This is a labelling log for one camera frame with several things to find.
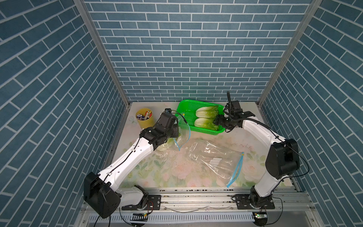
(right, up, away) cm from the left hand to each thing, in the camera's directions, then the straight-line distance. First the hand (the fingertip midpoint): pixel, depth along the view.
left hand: (179, 128), depth 79 cm
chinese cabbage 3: (+18, +2, +19) cm, 26 cm away
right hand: (+25, +2, +12) cm, 28 cm away
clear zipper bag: (-10, -23, +10) cm, 27 cm away
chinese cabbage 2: (+20, +10, +25) cm, 33 cm away
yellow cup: (-25, +6, +19) cm, 33 cm away
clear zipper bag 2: (+27, -24, +8) cm, 37 cm away
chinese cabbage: (-6, -11, +6) cm, 13 cm away
